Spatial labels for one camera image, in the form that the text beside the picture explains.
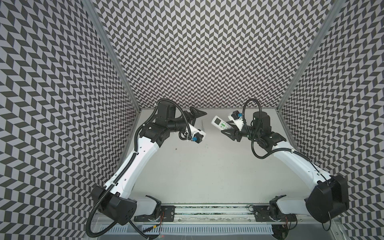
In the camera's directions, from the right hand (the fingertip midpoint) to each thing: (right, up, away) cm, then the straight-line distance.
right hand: (224, 130), depth 77 cm
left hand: (-12, +7, -9) cm, 17 cm away
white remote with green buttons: (-2, +4, -3) cm, 5 cm away
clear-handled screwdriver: (-11, 0, +31) cm, 33 cm away
